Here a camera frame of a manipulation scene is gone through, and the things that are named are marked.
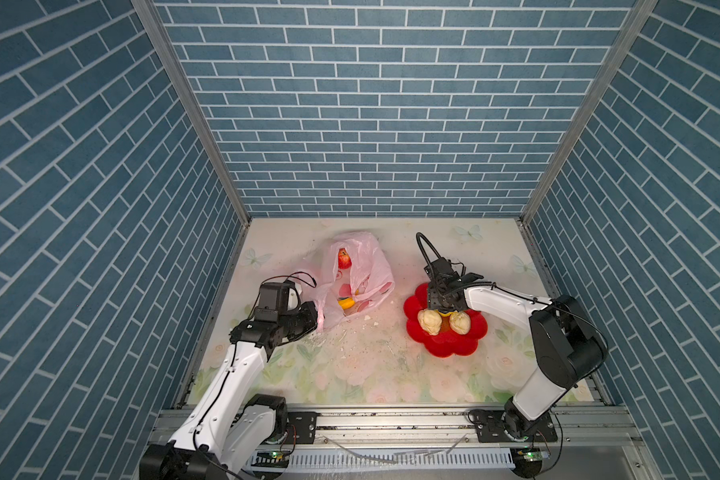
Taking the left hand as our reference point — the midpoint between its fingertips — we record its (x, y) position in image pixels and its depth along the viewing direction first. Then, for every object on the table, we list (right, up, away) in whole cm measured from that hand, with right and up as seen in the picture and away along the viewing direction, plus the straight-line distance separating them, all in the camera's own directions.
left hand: (326, 314), depth 80 cm
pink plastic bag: (+8, +8, +16) cm, 20 cm away
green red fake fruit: (+3, +14, +18) cm, 23 cm away
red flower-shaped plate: (+34, -11, +9) cm, 37 cm away
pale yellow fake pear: (+38, -4, +7) cm, 39 cm away
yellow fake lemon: (+35, -2, +10) cm, 36 cm away
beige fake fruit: (+29, -3, +7) cm, 30 cm away
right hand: (+33, +3, +14) cm, 36 cm away
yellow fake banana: (+4, 0, +13) cm, 14 cm away
